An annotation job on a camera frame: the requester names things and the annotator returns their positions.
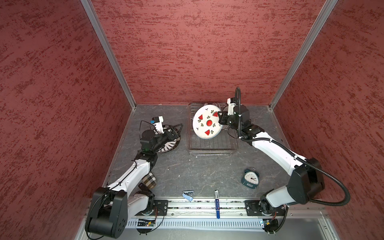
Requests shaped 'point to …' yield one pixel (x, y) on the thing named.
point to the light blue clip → (188, 195)
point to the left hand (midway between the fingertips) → (179, 129)
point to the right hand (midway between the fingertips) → (215, 115)
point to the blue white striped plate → (169, 145)
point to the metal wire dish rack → (224, 145)
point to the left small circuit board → (145, 223)
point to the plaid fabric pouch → (149, 180)
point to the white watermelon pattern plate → (205, 122)
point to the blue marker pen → (217, 203)
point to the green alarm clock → (250, 178)
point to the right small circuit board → (270, 225)
